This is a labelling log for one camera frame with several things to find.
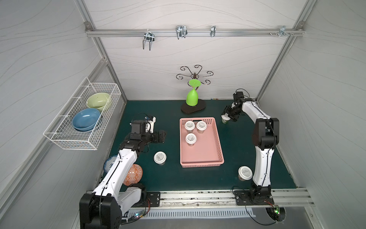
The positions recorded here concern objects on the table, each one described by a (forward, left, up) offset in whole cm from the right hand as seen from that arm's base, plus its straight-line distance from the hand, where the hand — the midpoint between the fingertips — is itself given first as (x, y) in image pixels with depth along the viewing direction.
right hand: (226, 114), depth 103 cm
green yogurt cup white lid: (-4, +1, 0) cm, 4 cm away
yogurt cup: (-11, +18, 0) cm, 22 cm away
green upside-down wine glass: (-1, +25, +16) cm, 30 cm away
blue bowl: (-30, +74, +29) cm, 85 cm away
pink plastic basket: (-27, +15, -7) cm, 32 cm away
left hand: (-24, +44, +11) cm, 51 cm away
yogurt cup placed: (-12, +26, +1) cm, 29 cm away
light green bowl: (-17, +74, +29) cm, 81 cm away
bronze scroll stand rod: (+11, +23, +25) cm, 36 cm away
